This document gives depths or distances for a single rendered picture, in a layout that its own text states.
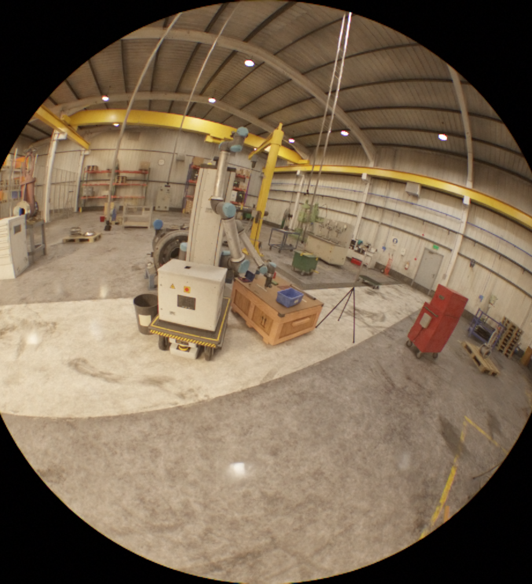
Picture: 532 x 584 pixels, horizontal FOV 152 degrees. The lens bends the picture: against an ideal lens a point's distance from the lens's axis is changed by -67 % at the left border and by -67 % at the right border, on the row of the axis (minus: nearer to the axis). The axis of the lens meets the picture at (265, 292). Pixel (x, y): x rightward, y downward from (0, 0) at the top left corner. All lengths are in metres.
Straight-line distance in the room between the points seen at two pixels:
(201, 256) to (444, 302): 3.39
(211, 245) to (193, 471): 1.88
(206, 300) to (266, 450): 1.27
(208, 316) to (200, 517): 1.55
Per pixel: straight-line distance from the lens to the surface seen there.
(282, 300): 2.26
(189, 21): 9.45
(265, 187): 6.19
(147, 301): 2.43
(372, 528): 1.79
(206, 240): 1.98
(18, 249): 5.30
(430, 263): 11.26
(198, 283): 1.64
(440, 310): 3.50
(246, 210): 10.34
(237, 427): 1.63
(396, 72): 9.28
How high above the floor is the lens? 1.45
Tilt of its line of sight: 23 degrees down
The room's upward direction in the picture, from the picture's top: 13 degrees clockwise
